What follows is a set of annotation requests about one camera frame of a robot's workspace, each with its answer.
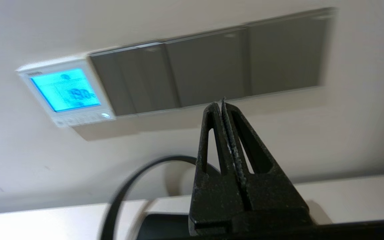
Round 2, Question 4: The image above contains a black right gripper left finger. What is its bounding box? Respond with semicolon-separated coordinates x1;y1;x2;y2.
189;102;246;231

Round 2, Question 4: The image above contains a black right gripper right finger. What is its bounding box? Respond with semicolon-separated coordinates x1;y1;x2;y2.
221;97;312;221

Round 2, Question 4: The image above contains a white wall thermostat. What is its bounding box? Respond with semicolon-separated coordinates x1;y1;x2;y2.
16;55;116;128

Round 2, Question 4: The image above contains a white sideboard cabinet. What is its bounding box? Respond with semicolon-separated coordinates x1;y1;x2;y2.
0;173;384;240

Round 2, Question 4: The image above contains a black leather chain handbag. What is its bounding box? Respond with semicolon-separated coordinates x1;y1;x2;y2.
100;155;221;240

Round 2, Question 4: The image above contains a grey single wall switch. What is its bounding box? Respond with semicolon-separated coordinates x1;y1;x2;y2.
245;7;337;97
164;27;251;108

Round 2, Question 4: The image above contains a grey triple wall switch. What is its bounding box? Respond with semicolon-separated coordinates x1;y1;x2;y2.
88;42;181;116

